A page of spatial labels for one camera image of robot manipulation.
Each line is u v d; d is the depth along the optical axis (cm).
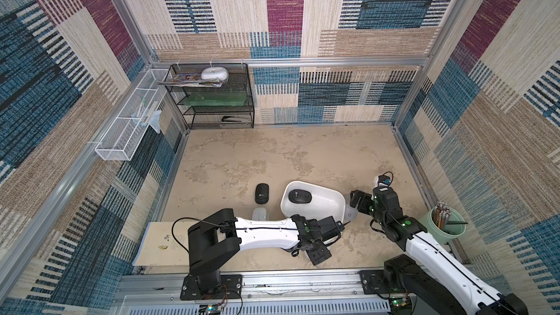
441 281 49
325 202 92
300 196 92
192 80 92
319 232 61
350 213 87
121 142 90
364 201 75
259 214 87
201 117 119
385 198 61
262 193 93
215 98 94
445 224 73
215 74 90
